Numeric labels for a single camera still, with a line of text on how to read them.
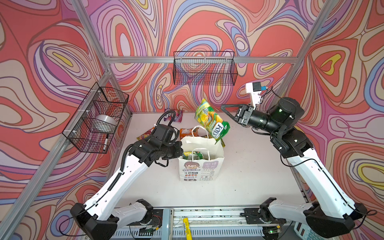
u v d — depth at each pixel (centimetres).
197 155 80
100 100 73
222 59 87
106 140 73
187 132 105
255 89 47
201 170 75
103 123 70
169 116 115
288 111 39
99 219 37
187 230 69
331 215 38
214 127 58
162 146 51
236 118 49
